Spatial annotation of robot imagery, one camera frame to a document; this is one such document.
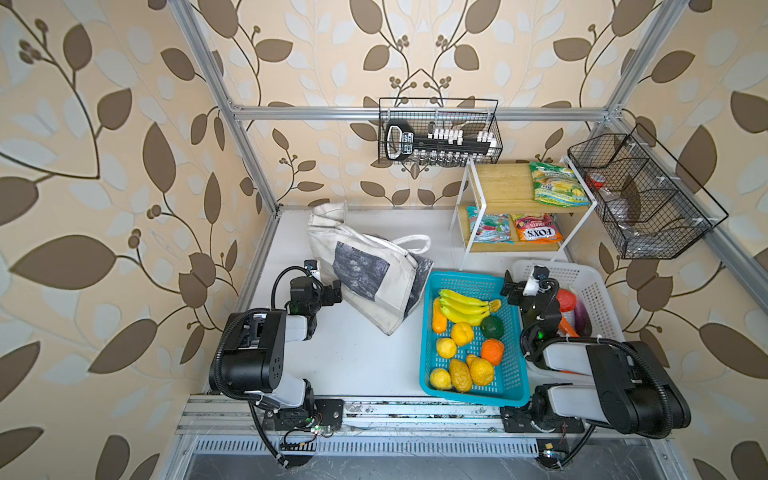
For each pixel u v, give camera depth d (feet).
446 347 2.69
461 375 2.52
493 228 2.92
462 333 2.71
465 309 2.92
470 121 3.01
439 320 2.84
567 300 2.91
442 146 2.73
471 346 2.83
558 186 2.48
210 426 2.42
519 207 2.47
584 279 2.97
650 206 2.40
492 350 2.60
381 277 2.72
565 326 2.84
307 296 2.43
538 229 2.94
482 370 2.49
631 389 1.42
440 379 2.48
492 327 2.72
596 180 2.65
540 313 2.15
